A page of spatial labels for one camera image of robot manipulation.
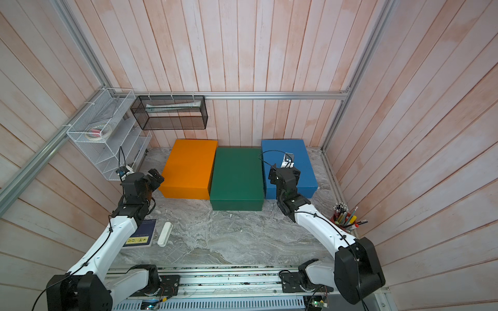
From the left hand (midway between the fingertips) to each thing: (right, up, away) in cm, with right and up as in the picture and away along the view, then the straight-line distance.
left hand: (152, 177), depth 82 cm
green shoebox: (+36, -3, +11) cm, 38 cm away
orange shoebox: (+14, +3, +8) cm, 16 cm away
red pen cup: (+83, -18, -3) cm, 85 cm away
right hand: (+57, +6, +1) cm, 57 cm away
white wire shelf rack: (-12, +15, +3) cm, 20 cm away
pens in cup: (+79, -12, -6) cm, 80 cm away
